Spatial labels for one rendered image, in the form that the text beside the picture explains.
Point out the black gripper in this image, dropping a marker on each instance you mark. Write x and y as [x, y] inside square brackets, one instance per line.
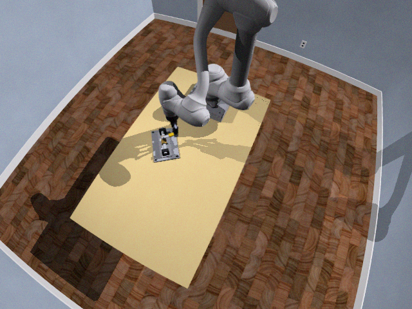
[173, 121]

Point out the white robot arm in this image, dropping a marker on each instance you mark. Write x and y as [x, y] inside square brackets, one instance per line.
[214, 84]

